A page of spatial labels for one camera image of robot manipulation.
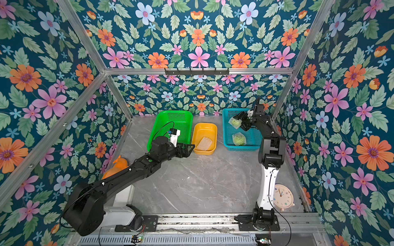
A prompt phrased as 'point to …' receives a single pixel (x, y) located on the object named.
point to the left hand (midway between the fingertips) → (191, 144)
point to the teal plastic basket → (254, 135)
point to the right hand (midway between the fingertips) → (242, 118)
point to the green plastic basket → (181, 120)
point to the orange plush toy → (120, 163)
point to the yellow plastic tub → (204, 129)
